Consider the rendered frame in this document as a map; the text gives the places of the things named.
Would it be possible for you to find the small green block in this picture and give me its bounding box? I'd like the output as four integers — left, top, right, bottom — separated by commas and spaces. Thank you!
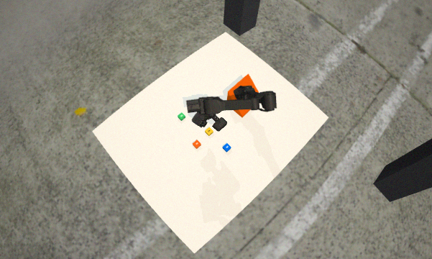
178, 112, 185, 121

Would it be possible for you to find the blue block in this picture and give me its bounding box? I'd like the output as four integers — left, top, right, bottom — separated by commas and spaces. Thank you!
223, 143, 231, 152

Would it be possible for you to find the yellow block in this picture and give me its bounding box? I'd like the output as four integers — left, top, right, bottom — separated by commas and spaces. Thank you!
205, 127, 213, 136

